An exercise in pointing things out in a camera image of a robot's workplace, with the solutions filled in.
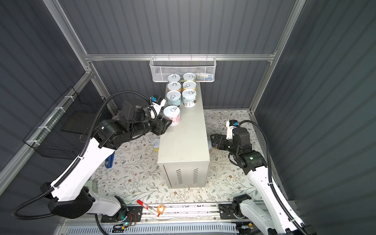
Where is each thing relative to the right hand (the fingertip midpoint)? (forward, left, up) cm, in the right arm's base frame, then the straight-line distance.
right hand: (219, 137), depth 74 cm
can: (+7, +38, -18) cm, 43 cm away
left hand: (0, +25, +15) cm, 29 cm away
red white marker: (-25, +42, -23) cm, 54 cm away
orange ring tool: (-29, +32, -24) cm, 49 cm away
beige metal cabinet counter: (-12, +18, +9) cm, 23 cm away
